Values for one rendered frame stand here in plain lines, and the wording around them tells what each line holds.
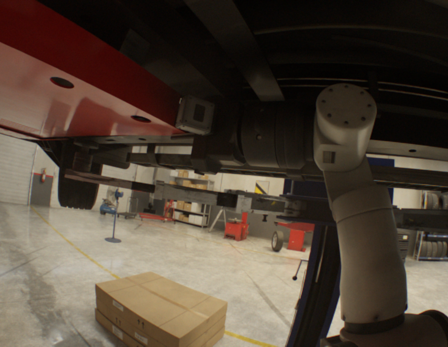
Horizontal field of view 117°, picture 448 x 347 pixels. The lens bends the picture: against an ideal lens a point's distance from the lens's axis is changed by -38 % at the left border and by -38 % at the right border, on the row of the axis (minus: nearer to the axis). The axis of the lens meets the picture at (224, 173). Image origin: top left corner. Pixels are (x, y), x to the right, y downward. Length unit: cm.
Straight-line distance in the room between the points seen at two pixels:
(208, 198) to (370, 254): 73
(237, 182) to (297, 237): 379
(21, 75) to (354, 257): 39
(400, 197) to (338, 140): 922
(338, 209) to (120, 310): 202
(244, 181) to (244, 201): 868
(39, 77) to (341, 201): 34
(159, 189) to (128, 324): 153
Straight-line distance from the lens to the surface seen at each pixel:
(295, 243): 774
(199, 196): 85
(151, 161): 103
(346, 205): 22
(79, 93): 28
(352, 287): 22
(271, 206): 102
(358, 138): 23
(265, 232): 926
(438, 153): 47
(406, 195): 954
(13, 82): 34
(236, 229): 803
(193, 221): 1016
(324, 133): 24
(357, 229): 22
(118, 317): 220
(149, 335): 195
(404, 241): 744
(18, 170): 890
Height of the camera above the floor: 151
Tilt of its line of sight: 6 degrees up
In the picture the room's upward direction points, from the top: 8 degrees clockwise
